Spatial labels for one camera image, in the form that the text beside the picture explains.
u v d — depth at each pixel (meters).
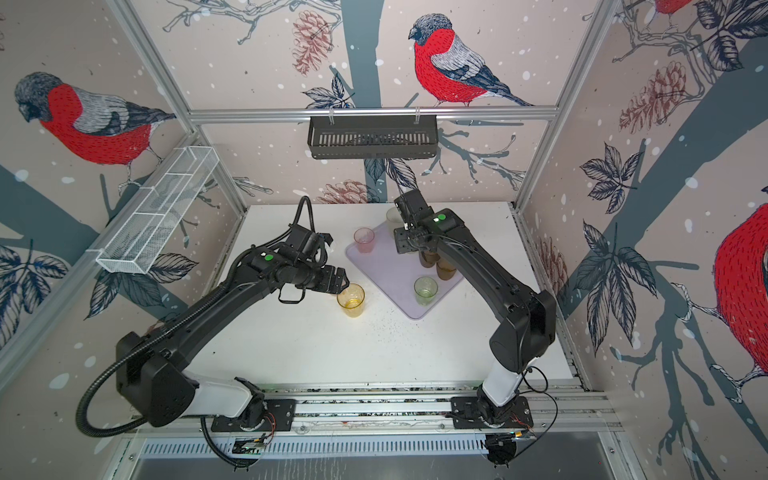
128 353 0.41
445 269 0.97
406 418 0.74
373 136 1.06
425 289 0.95
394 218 1.11
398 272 1.00
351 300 0.92
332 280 0.70
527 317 0.43
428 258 0.99
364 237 1.07
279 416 0.73
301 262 0.64
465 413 0.73
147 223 0.75
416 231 0.57
